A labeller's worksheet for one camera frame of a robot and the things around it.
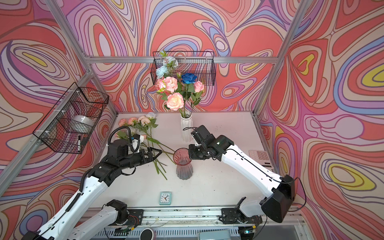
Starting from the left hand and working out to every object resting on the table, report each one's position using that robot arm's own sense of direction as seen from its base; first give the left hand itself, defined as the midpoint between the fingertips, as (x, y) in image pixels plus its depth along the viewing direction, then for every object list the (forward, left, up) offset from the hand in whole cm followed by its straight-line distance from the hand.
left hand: (158, 153), depth 73 cm
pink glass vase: (-2, -11, -3) cm, 12 cm away
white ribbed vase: (+20, -13, -4) cm, 25 cm away
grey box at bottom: (-32, -28, -19) cm, 46 cm away
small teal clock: (-16, -2, -20) cm, 26 cm away
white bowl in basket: (+10, +36, +11) cm, 39 cm away
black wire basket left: (+12, +46, +7) cm, 48 cm away
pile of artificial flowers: (+33, +20, -18) cm, 43 cm away
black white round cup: (-31, +4, -16) cm, 36 cm away
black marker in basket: (+3, +39, +4) cm, 39 cm away
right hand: (-1, -17, -3) cm, 17 cm away
